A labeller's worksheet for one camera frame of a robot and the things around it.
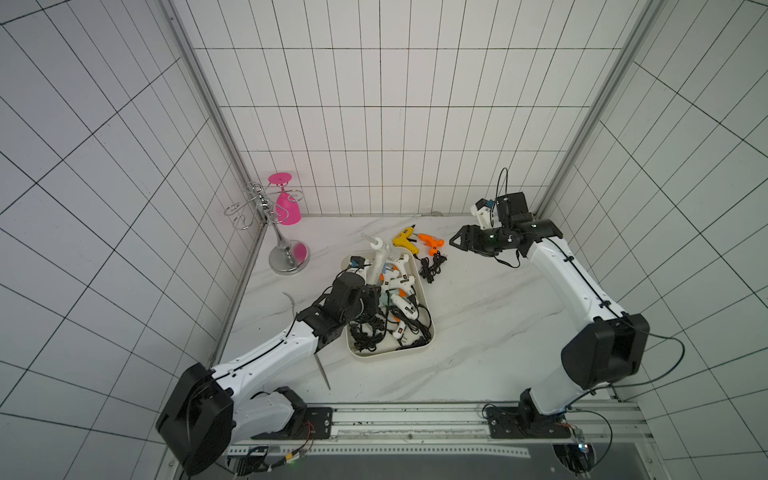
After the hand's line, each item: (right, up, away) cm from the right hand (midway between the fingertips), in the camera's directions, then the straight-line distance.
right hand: (447, 242), depth 82 cm
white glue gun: (-12, -14, +11) cm, 21 cm away
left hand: (-21, -14, +1) cm, 25 cm away
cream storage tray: (-12, -23, +3) cm, 27 cm away
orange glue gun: (0, 0, +27) cm, 27 cm away
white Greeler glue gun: (-19, -4, -1) cm, 20 cm away
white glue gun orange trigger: (-12, -8, +16) cm, 21 cm away
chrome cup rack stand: (-54, -6, +24) cm, 59 cm away
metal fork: (-36, -35, 0) cm, 50 cm away
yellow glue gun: (-11, +1, +28) cm, 30 cm away
